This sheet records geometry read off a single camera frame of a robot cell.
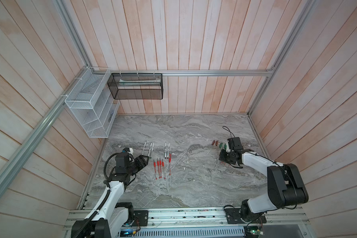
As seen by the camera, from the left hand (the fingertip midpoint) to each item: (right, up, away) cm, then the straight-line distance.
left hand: (146, 160), depth 86 cm
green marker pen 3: (+1, +4, +13) cm, 13 cm away
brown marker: (+10, +4, +13) cm, 17 cm away
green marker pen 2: (0, +5, +13) cm, 14 cm away
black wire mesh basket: (-11, +50, +19) cm, 55 cm away
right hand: (+47, +1, +9) cm, 48 cm away
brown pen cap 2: (+47, +9, +18) cm, 51 cm away
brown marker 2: (+12, +3, +12) cm, 18 cm away
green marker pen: (-5, +6, +15) cm, 16 cm away
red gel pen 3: (+8, -5, +7) cm, 11 cm away
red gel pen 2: (+6, -6, +5) cm, 10 cm away
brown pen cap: (+44, +9, +18) cm, 49 cm away
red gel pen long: (+10, -5, +6) cm, 12 cm away
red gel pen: (+14, -2, +9) cm, 17 cm away
